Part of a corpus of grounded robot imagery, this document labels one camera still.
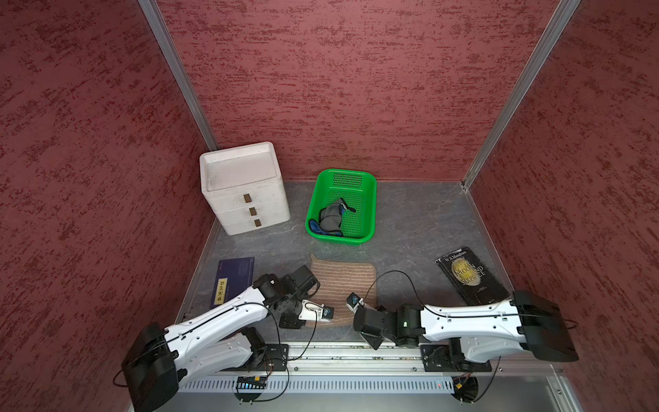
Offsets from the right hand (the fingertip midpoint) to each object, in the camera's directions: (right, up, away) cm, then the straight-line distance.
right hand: (368, 329), depth 77 cm
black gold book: (+40, +11, +12) cm, 43 cm away
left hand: (-22, +4, 0) cm, 22 cm away
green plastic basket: (0, +46, +40) cm, 61 cm away
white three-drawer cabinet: (-42, +46, +10) cm, 63 cm away
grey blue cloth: (-13, +33, +21) cm, 41 cm away
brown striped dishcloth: (-10, +11, +12) cm, 19 cm away
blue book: (-47, +13, +12) cm, 50 cm away
